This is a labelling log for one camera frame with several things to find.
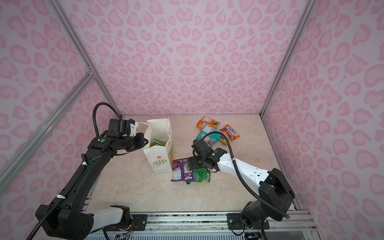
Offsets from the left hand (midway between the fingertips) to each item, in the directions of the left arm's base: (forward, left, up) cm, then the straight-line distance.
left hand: (148, 138), depth 76 cm
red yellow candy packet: (+20, -48, -23) cm, 57 cm away
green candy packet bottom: (-11, -27, -21) cm, 36 cm away
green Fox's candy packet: (+6, -1, -12) cm, 14 cm away
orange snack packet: (+31, -33, -22) cm, 50 cm away
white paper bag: (-6, -6, -2) cm, 9 cm away
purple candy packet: (-9, -15, -22) cm, 28 cm away
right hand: (-7, -23, -13) cm, 28 cm away
